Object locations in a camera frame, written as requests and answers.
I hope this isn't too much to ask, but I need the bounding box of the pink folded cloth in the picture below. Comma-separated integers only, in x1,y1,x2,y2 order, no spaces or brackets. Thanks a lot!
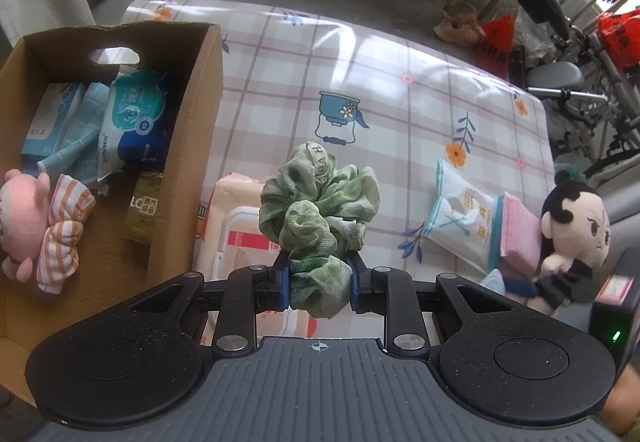
492,192,543,280

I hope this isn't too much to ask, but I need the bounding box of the blue white mask box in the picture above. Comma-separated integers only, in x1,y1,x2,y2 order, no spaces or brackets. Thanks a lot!
20,82,86,160

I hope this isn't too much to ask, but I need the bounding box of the white tissue packet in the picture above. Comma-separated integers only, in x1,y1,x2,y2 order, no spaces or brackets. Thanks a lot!
422,158,507,275

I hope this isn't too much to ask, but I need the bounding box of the brown cardboard box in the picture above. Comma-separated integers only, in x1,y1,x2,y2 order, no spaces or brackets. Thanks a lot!
0,22,224,408

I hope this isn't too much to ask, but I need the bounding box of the beige plush slipper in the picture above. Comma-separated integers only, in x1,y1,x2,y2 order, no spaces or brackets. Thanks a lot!
432,19,483,48
442,0,476,25

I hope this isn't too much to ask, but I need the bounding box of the black-haired plush doll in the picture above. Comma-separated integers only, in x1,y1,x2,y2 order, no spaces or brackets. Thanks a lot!
539,164,612,308

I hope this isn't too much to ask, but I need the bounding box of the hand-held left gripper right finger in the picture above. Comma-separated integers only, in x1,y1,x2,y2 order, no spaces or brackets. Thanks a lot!
350,264,521,354

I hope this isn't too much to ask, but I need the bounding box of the green scrunchie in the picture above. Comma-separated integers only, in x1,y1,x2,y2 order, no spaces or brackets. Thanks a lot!
258,140,382,320

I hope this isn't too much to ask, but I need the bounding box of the light blue towel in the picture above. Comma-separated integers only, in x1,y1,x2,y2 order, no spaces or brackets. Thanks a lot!
37,82,111,183

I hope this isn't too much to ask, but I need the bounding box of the checked tablecloth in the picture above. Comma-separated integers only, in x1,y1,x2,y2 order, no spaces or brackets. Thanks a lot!
122,0,556,338

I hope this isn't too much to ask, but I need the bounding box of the pink plush toy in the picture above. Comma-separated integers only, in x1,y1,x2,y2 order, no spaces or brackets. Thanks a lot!
0,168,97,295

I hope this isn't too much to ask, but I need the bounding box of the person's right forearm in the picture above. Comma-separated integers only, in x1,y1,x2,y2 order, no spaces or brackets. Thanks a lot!
600,357,640,438

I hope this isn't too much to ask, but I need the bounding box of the teal white wipes pack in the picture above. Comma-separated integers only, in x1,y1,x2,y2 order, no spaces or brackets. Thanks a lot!
97,68,171,183

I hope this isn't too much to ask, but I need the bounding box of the bicycle with grey saddle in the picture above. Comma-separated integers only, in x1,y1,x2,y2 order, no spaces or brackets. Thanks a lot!
520,12,640,173

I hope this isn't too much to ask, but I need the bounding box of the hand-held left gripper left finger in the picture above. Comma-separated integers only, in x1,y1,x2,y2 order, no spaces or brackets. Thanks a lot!
117,264,292,358

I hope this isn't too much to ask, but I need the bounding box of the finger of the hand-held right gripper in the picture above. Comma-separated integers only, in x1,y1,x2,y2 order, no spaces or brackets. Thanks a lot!
502,262,593,309

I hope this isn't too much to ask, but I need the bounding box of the red plastic bag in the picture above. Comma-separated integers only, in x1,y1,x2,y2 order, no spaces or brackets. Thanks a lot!
597,9,640,68
475,12,516,73

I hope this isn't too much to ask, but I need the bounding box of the gold snack packet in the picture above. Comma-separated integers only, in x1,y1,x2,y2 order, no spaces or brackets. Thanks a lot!
122,170,163,243

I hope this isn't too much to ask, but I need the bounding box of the pink wet wipes pack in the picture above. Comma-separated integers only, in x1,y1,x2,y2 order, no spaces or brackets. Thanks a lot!
192,172,301,338

